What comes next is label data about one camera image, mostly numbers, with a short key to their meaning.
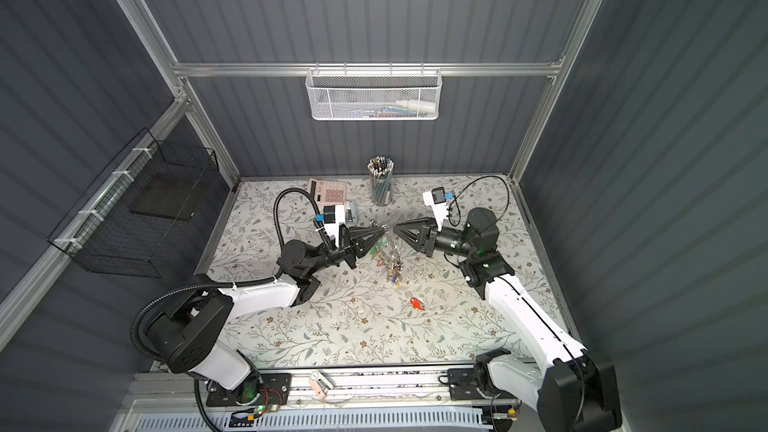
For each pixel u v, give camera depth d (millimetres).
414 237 693
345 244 641
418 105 861
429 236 618
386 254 802
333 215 620
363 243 691
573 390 389
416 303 885
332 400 730
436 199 629
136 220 735
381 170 989
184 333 445
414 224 653
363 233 665
